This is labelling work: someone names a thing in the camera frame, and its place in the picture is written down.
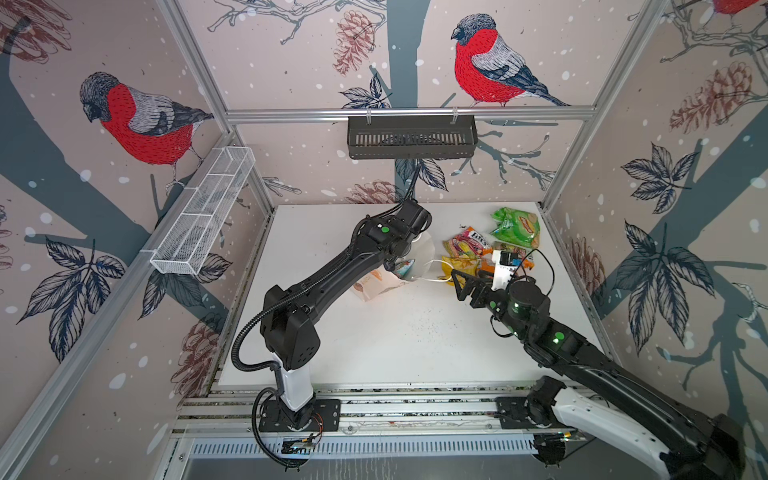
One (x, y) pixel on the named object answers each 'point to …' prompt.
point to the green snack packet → (516, 226)
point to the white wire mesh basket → (187, 243)
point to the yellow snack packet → (463, 264)
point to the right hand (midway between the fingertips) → (461, 275)
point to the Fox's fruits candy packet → (470, 243)
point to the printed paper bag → (377, 281)
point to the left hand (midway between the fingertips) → (386, 231)
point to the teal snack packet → (402, 267)
